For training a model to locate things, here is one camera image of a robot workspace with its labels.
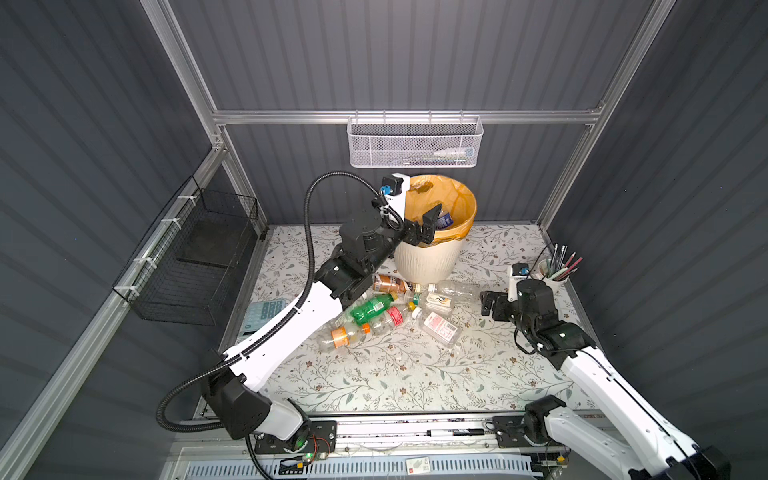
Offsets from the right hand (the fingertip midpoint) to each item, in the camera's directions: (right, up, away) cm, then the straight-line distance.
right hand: (501, 296), depth 80 cm
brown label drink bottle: (-30, +1, +17) cm, 35 cm away
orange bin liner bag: (-18, +32, +19) cm, 41 cm away
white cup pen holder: (+29, 0, +22) cm, 36 cm away
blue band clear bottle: (-12, +23, +19) cm, 32 cm away
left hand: (-24, +23, -16) cm, 37 cm away
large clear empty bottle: (-5, -2, +19) cm, 20 cm away
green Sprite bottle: (-38, -7, +12) cm, 41 cm away
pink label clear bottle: (-29, -8, +9) cm, 31 cm away
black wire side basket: (-82, +7, -7) cm, 82 cm away
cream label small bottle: (-15, -4, +12) cm, 19 cm away
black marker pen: (-14, -33, -6) cm, 36 cm away
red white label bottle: (-15, -11, +8) cm, 20 cm away
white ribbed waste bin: (-18, +8, +12) cm, 23 cm away
